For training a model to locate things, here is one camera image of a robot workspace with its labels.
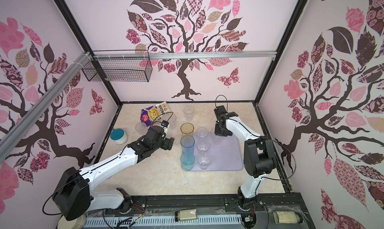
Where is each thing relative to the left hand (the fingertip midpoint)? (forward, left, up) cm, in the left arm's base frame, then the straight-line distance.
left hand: (167, 138), depth 85 cm
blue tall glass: (-1, -11, -4) cm, 12 cm away
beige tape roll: (-40, +36, -7) cm, 54 cm away
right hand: (+7, -34, -4) cm, 35 cm away
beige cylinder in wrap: (-38, -59, -7) cm, 70 cm away
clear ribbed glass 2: (-9, -22, -8) cm, 25 cm away
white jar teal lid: (+4, +32, -6) cm, 33 cm away
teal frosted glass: (-9, -12, -10) cm, 18 cm away
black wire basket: (+42, +24, +21) cm, 53 cm away
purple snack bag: (+27, +18, -11) cm, 35 cm away
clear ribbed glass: (-2, -21, -6) cm, 22 cm away
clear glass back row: (+31, -12, -11) cm, 35 cm away
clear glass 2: (+5, -31, -11) cm, 33 cm away
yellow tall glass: (+5, -11, +3) cm, 13 cm away
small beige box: (-36, -10, -9) cm, 39 cm away
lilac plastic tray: (-3, -28, -14) cm, 32 cm away
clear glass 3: (+12, +20, -7) cm, 24 cm away
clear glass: (+9, -21, -9) cm, 25 cm away
